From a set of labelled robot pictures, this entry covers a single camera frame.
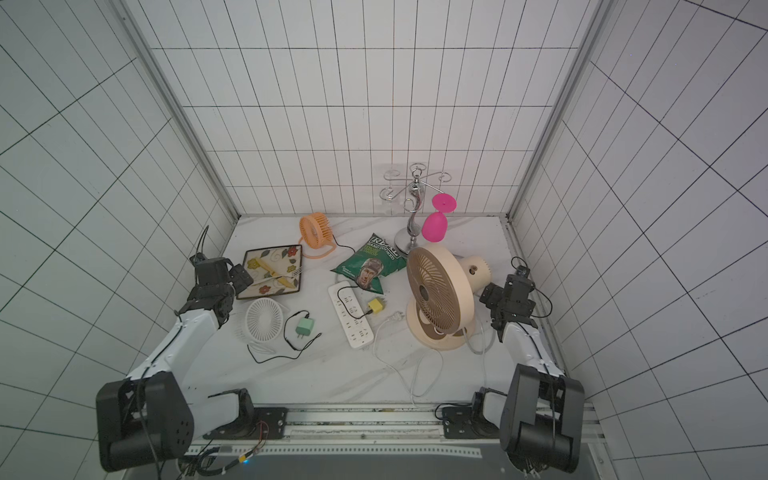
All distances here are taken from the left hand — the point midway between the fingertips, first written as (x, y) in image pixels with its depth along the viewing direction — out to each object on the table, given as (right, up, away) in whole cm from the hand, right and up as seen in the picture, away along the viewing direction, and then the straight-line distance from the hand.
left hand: (229, 283), depth 87 cm
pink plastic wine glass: (+63, +18, +7) cm, 66 cm away
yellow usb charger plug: (+43, -8, +5) cm, 44 cm away
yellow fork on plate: (+11, -1, +14) cm, 18 cm away
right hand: (+81, -2, +3) cm, 81 cm away
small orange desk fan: (+23, +16, +14) cm, 31 cm away
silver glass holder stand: (+55, +12, +24) cm, 61 cm away
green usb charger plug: (+22, -13, +1) cm, 26 cm away
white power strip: (+38, -13, 0) cm, 40 cm away
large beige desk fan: (+60, -1, -19) cm, 63 cm away
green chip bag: (+44, +7, +9) cm, 46 cm away
